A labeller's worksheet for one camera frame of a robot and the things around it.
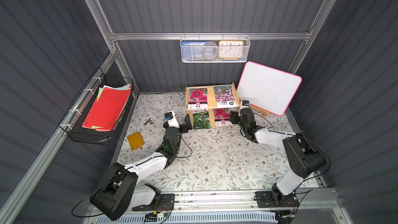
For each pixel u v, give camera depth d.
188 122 0.77
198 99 0.89
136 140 0.94
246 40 0.89
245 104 0.82
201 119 1.02
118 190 0.42
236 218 0.77
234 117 0.85
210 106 0.85
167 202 0.73
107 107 0.71
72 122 0.61
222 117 1.03
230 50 0.89
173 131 0.64
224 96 0.89
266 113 1.02
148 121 1.03
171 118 0.70
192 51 0.85
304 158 0.47
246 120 0.72
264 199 0.73
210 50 0.90
